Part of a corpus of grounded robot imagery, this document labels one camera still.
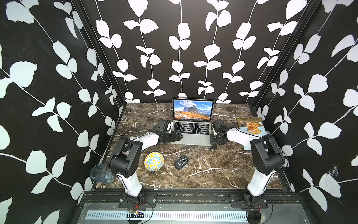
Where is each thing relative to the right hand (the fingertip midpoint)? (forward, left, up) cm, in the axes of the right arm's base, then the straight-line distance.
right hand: (211, 138), depth 97 cm
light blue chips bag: (+11, -33, +1) cm, 35 cm away
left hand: (0, +23, +5) cm, 24 cm away
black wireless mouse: (-17, +21, +1) cm, 28 cm away
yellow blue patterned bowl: (-17, +39, -1) cm, 42 cm away
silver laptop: (+18, +13, +2) cm, 22 cm away
